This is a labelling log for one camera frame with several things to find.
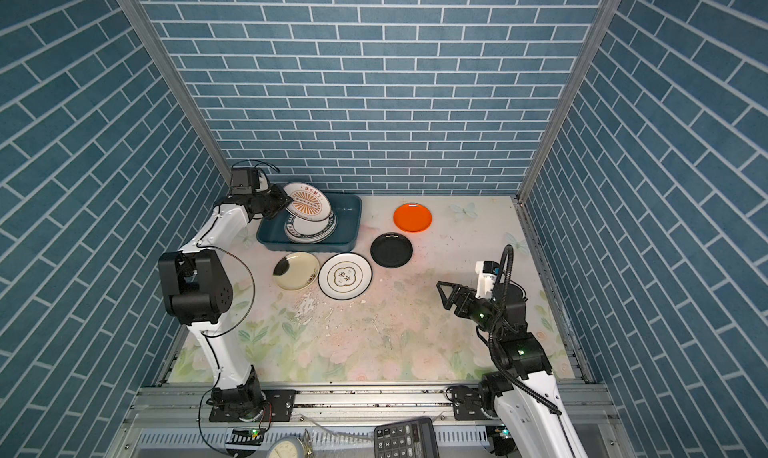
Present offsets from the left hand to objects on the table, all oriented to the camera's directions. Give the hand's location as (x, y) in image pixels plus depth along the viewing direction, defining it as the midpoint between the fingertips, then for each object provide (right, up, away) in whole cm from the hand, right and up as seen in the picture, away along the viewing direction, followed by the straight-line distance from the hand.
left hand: (293, 195), depth 96 cm
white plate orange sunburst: (+3, -2, +4) cm, 6 cm away
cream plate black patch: (0, -25, +3) cm, 25 cm away
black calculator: (+38, -59, -28) cm, 75 cm away
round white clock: (+9, -59, -30) cm, 67 cm away
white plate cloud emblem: (+17, -27, +1) cm, 31 cm away
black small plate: (+32, -18, +6) cm, 37 cm away
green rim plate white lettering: (+1, -12, +9) cm, 15 cm away
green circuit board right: (+60, -64, -23) cm, 91 cm away
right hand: (+46, -25, -20) cm, 56 cm away
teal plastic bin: (-12, -13, +11) cm, 21 cm away
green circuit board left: (-1, -61, -24) cm, 66 cm away
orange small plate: (+39, -7, +19) cm, 44 cm away
